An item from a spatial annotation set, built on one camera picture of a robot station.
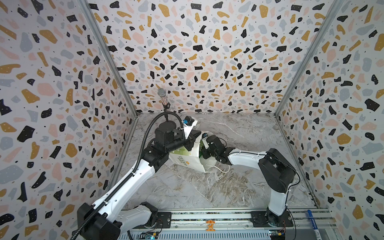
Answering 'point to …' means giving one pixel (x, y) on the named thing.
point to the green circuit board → (150, 236)
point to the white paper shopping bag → (191, 158)
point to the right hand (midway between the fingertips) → (200, 144)
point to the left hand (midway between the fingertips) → (200, 130)
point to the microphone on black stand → (162, 93)
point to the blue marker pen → (314, 225)
